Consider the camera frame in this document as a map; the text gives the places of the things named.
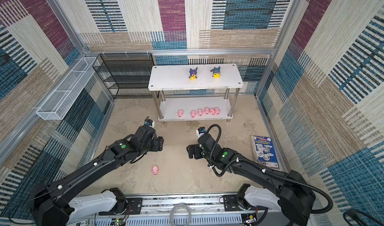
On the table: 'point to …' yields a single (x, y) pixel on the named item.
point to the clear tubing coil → (176, 206)
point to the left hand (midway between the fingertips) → (158, 138)
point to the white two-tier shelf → (195, 92)
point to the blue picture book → (264, 151)
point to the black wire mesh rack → (126, 75)
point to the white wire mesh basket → (68, 89)
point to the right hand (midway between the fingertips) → (195, 149)
